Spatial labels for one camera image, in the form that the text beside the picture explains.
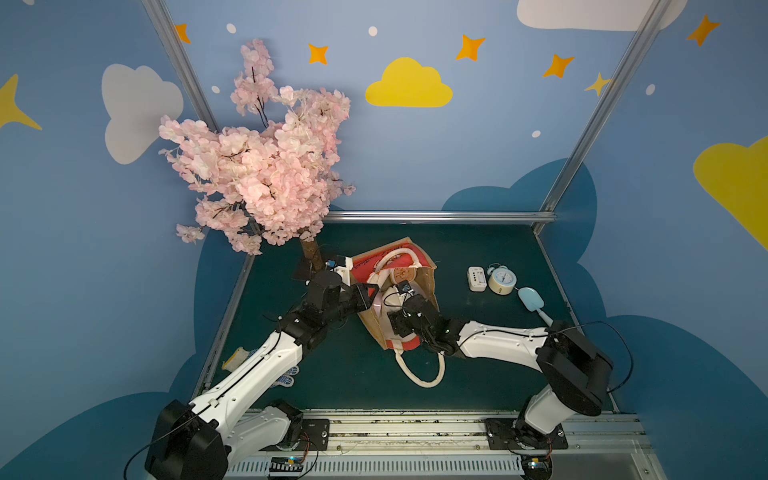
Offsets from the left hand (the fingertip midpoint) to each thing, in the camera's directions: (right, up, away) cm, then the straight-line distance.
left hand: (379, 284), depth 77 cm
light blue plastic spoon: (+53, -9, +23) cm, 58 cm away
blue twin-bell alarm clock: (+42, -1, +24) cm, 48 cm away
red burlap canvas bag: (+7, +2, +23) cm, 25 cm away
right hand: (+7, -8, +11) cm, 15 cm away
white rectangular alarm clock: (+34, -1, +27) cm, 43 cm away
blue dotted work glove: (-25, -26, +3) cm, 37 cm away
